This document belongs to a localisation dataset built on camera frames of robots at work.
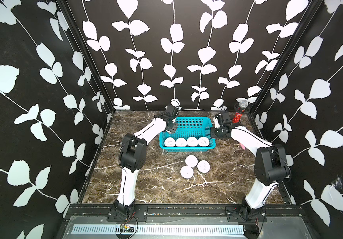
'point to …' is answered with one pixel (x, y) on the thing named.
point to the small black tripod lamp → (243, 107)
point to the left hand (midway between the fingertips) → (171, 123)
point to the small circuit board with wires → (126, 228)
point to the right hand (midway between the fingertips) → (210, 130)
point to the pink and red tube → (237, 117)
